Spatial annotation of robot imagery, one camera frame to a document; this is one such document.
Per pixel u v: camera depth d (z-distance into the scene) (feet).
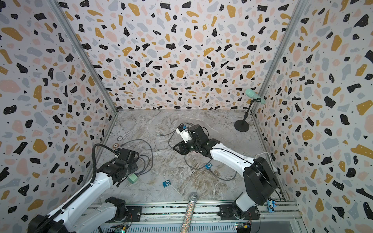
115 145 3.27
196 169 2.95
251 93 2.80
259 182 1.44
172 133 3.50
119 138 3.38
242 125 3.69
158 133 3.39
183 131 2.40
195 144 2.16
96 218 1.74
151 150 3.20
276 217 2.46
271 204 2.51
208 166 2.97
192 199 2.45
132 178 2.72
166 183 2.74
